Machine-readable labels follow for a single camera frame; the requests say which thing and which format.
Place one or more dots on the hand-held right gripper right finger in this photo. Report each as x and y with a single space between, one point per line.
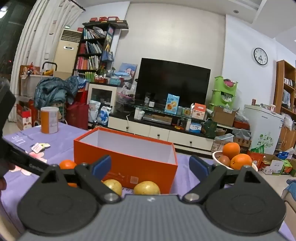
198 165

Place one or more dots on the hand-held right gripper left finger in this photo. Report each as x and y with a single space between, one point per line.
101 165

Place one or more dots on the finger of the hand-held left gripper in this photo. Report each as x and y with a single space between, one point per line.
27 160

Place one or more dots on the yellow pear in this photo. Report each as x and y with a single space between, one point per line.
114 186
146 188

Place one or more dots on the small tangerine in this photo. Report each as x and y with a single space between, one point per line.
72 185
67 165

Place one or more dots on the orange cardboard box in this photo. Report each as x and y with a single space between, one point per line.
138 166

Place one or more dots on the small white packet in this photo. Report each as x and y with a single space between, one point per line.
35 147

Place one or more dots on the white perforated bowl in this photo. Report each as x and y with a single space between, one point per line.
216 158

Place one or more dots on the red white carton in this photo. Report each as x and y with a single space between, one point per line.
24 117

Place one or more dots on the small yellow packet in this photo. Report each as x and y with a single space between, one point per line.
46 145

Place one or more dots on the reddish apple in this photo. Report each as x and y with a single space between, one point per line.
223 160

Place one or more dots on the white plastic storage box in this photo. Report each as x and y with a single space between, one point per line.
30 84

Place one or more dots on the purple floral tablecloth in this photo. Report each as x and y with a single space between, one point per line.
60 143

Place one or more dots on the large orange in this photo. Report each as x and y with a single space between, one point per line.
241 161
232 149

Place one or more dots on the blue tissue box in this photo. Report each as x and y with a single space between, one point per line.
195 127

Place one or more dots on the dark green bag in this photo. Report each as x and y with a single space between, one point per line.
209 128

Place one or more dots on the clear plastic bin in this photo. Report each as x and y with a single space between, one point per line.
225 136

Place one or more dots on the printed cardboard carton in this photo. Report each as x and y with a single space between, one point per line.
242 142

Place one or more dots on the white blue bag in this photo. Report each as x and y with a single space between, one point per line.
104 115

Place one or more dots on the blue jacket pile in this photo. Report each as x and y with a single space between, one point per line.
55 89

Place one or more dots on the orange white carton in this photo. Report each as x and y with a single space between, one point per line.
198 111

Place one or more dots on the red shopping bag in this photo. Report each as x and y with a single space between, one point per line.
77 115

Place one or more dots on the brown cardboard box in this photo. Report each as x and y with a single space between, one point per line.
223 115

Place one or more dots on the white black television stand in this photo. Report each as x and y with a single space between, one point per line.
148 133

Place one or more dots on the orange gift box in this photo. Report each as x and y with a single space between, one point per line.
257 160

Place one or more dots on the silver media player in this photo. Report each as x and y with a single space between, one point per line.
157 118

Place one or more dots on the blue snack bag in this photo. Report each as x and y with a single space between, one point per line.
173 103

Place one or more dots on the white green carton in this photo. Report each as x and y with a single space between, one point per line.
274 167

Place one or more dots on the white curtain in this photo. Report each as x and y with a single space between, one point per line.
39 34

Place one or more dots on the beige standing air conditioner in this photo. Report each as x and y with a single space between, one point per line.
67 55

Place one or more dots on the green stacking bins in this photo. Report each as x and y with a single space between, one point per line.
218 89

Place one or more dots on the white glass-door cabinet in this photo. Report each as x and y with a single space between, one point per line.
101 85

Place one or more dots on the black flat television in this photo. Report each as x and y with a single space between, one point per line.
172 83

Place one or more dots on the blue picture board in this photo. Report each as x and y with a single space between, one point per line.
128 69

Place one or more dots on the black bookshelf with books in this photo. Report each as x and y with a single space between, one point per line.
92 46

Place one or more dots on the wooden shelf unit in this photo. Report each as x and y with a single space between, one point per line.
278 83

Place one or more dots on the round wall clock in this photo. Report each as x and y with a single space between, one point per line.
260 56

